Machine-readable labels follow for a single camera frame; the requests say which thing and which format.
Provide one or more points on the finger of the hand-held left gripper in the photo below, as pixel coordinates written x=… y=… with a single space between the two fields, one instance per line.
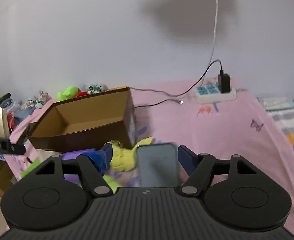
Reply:
x=2 y=146

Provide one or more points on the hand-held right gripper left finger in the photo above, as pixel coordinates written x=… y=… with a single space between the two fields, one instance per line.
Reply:
x=102 y=158

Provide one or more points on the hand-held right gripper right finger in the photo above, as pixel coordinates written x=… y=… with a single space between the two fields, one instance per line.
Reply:
x=185 y=160

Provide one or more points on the yellow plush toy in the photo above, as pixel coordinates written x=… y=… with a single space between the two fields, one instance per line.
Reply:
x=122 y=160

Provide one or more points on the lime green knitted plush toy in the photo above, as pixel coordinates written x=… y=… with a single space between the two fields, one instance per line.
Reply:
x=110 y=182

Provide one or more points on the brown cardboard box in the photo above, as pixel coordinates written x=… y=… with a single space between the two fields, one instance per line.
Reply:
x=82 y=140

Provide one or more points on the beige plush toy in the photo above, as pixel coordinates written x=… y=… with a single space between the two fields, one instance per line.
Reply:
x=46 y=152

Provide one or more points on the dark phone on black stand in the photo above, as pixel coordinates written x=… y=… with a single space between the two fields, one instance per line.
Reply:
x=157 y=165

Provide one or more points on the purple tissue pack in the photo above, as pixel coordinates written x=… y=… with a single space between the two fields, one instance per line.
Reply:
x=70 y=155

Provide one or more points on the light blue cloth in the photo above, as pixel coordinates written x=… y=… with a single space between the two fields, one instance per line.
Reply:
x=22 y=113

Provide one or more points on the dark green cloth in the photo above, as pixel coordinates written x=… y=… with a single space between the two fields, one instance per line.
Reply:
x=3 y=98

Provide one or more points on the pink printed bed sheet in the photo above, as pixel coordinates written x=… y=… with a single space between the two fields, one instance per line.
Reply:
x=236 y=135

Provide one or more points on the grey plush toy green band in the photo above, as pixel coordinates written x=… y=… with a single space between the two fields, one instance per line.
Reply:
x=41 y=96

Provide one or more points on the red plush toy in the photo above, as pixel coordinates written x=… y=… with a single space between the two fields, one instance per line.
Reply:
x=81 y=94

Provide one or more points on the white power strip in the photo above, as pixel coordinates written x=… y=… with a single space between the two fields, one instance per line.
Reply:
x=212 y=97

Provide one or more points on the small panda plush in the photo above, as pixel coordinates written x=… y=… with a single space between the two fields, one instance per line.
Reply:
x=95 y=88

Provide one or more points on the green frog plush toy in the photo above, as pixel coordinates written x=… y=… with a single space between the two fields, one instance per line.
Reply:
x=68 y=92

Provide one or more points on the black charger plug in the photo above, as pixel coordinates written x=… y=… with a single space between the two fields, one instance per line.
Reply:
x=224 y=83

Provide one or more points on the checkered blanket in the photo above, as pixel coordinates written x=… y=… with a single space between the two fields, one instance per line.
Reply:
x=286 y=115

